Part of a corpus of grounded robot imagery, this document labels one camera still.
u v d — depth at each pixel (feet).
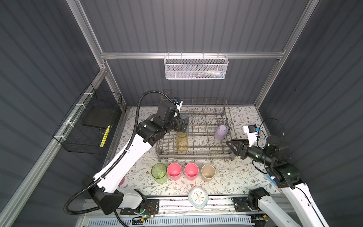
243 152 1.84
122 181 1.41
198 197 2.42
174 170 2.76
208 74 2.99
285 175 1.50
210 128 3.45
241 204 2.41
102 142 2.20
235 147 2.02
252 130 1.87
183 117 3.00
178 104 1.93
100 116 2.48
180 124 2.02
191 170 2.76
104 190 1.24
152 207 2.37
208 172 2.73
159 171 2.48
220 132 2.94
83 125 2.37
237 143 1.93
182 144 2.85
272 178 1.55
